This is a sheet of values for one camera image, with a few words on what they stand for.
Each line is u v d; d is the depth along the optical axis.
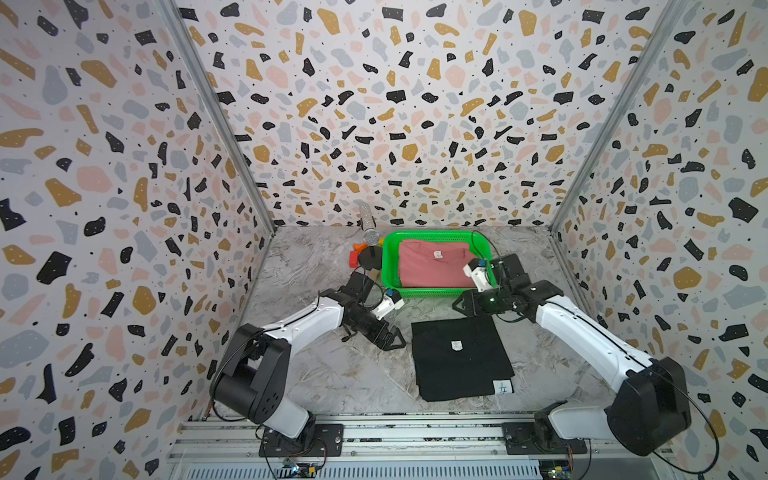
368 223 0.93
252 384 0.43
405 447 0.73
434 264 1.05
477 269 0.76
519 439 0.74
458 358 0.88
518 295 0.60
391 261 1.07
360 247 1.12
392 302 0.79
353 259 1.10
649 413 0.41
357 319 0.73
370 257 1.10
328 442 0.74
